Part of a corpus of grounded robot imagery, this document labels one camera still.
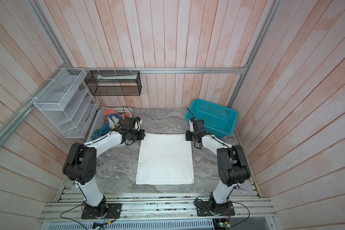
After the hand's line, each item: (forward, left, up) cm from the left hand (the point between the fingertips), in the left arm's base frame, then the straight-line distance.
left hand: (145, 137), depth 95 cm
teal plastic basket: (+22, -57, -8) cm, 61 cm away
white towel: (-13, -14, -7) cm, 20 cm away
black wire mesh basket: (+36, +25, +18) cm, 47 cm away
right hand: (+4, -30, -1) cm, 30 cm away
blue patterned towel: (+4, +27, +3) cm, 27 cm away
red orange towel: (+22, +32, +2) cm, 39 cm away
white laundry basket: (+13, +36, -1) cm, 38 cm away
